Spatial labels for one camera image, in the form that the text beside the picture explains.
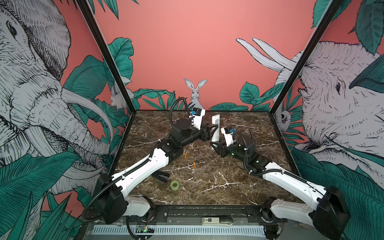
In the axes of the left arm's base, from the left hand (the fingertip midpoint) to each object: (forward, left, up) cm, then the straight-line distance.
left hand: (214, 123), depth 68 cm
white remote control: (+3, -1, -2) cm, 3 cm away
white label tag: (-35, +2, -30) cm, 47 cm away
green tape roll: (-16, +21, -35) cm, 44 cm away
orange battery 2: (-6, +9, -34) cm, 36 cm away
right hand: (-3, 0, -11) cm, 11 cm away
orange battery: (+2, +15, -35) cm, 38 cm away
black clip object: (-12, +28, -34) cm, 45 cm away
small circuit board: (-36, +34, -34) cm, 61 cm away
